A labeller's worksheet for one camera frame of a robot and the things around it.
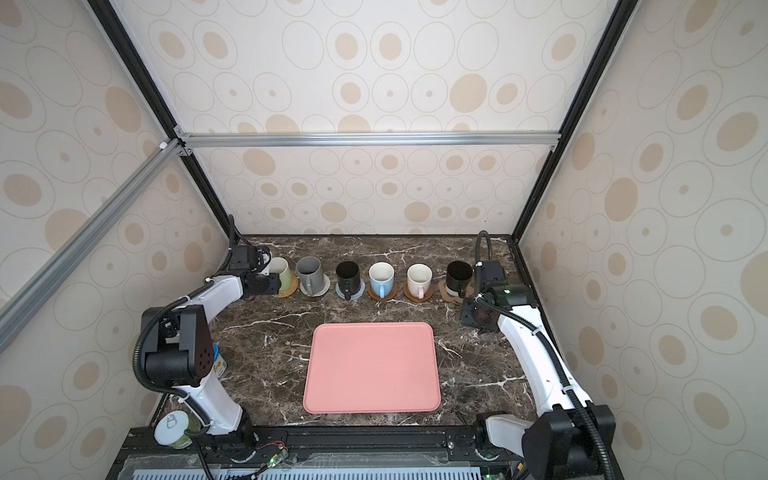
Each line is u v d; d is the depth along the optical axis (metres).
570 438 0.38
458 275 0.94
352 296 1.00
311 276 0.95
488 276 0.61
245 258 0.76
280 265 0.97
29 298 0.53
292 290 1.03
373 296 1.02
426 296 0.95
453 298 1.02
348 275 0.95
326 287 1.03
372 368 0.85
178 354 0.48
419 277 0.99
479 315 0.66
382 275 1.00
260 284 0.83
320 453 0.73
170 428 0.71
